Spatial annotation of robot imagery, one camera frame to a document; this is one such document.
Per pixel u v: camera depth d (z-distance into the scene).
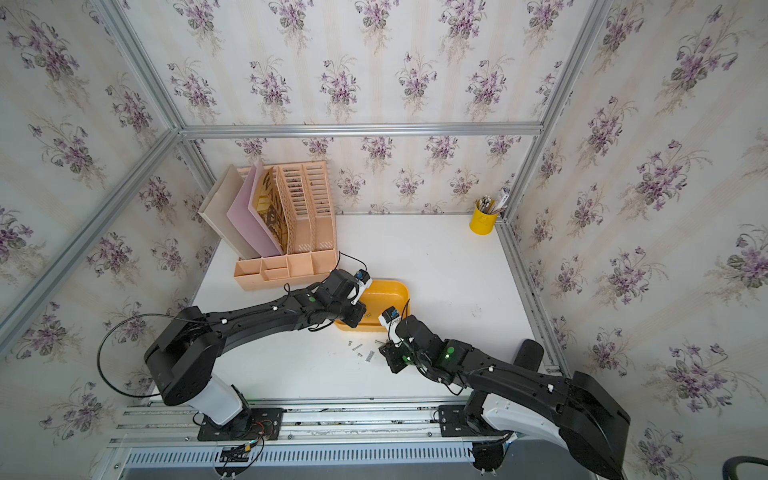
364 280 0.78
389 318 0.70
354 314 0.76
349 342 0.87
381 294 0.97
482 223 1.10
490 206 1.05
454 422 0.73
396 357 0.69
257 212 0.86
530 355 0.82
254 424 0.72
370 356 0.84
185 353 0.44
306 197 1.07
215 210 0.82
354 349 0.86
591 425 0.40
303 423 0.75
